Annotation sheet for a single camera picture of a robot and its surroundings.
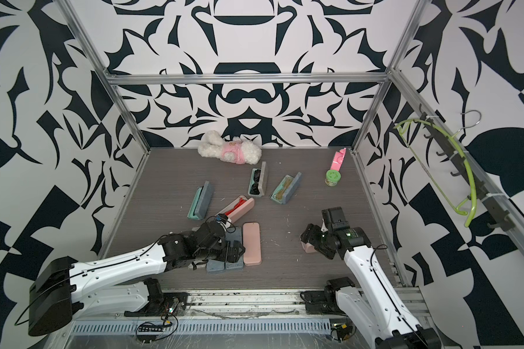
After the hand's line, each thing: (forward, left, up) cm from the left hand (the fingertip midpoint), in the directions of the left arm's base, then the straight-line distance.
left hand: (235, 244), depth 78 cm
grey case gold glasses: (+26, -20, -7) cm, 34 cm away
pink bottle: (+38, -46, +2) cm, 60 cm away
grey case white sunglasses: (+5, +1, -4) cm, 6 cm away
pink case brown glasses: (+4, -5, -8) cm, 10 cm away
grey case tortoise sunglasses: (-6, +8, -6) cm, 11 cm away
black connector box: (-26, -34, -11) cm, 44 cm away
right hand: (+2, -26, 0) cm, 26 cm away
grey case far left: (+19, +15, -2) cm, 24 cm away
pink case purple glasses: (-1, -26, -3) cm, 26 cm away
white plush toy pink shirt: (+47, +2, 0) cm, 47 cm away
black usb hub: (-24, +28, -10) cm, 38 cm away
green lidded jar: (+32, -44, -4) cm, 54 cm away
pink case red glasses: (+15, 0, -2) cm, 15 cm away
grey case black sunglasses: (+32, -9, -7) cm, 34 cm away
